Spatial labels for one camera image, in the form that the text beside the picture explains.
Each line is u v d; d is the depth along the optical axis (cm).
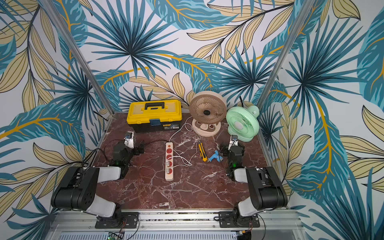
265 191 46
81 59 86
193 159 95
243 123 82
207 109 89
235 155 69
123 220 72
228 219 73
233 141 78
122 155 70
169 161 89
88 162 96
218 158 95
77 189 45
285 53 84
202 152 97
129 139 78
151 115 96
